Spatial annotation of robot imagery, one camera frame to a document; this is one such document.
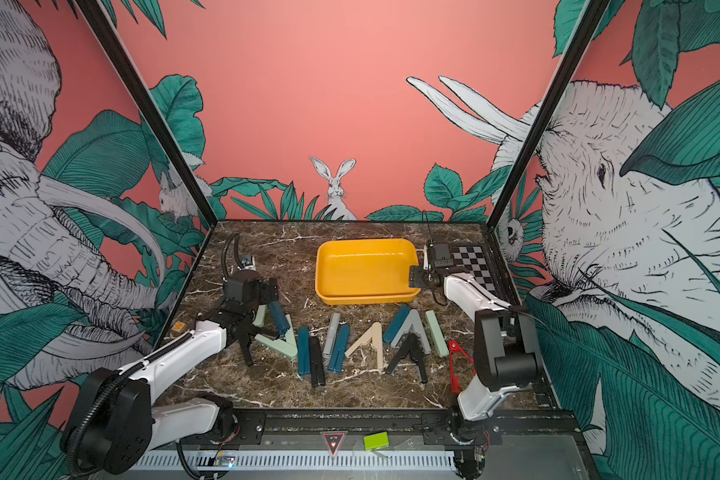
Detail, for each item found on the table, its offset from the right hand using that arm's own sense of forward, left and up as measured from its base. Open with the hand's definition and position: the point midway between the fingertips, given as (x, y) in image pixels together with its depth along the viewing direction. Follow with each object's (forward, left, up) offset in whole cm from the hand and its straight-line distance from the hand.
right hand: (421, 270), depth 96 cm
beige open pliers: (-19, +16, -6) cm, 26 cm away
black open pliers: (-22, +4, -9) cm, 24 cm away
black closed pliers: (-29, +31, -6) cm, 43 cm away
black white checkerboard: (+11, -21, -7) cm, 24 cm away
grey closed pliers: (-20, +28, -6) cm, 35 cm away
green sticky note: (-47, +15, -6) cm, 49 cm away
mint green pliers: (-21, -4, -7) cm, 23 cm away
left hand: (-7, +50, +6) cm, 50 cm away
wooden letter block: (-17, +76, -6) cm, 78 cm away
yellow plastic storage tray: (+8, +19, -12) cm, 24 cm away
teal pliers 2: (-15, +8, -8) cm, 19 cm away
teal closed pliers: (-26, +36, -6) cm, 45 cm away
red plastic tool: (-32, -8, -11) cm, 34 cm away
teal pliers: (-15, +45, -5) cm, 48 cm away
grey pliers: (-14, +3, -8) cm, 16 cm away
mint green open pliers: (-22, +42, -7) cm, 48 cm away
